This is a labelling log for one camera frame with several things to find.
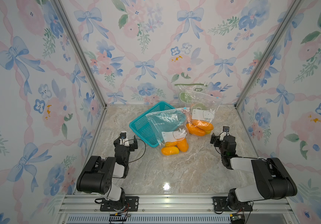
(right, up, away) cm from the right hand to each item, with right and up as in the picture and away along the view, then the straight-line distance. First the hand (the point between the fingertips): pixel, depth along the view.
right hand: (222, 133), depth 92 cm
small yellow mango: (-35, -11, -4) cm, 37 cm away
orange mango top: (-9, +4, +3) cm, 10 cm away
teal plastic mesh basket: (-47, +5, -6) cm, 48 cm away
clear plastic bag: (-9, +12, +3) cm, 15 cm away
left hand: (-62, -1, -2) cm, 62 cm away
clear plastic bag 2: (-35, -2, -7) cm, 35 cm away
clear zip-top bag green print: (-18, +25, +5) cm, 32 cm away
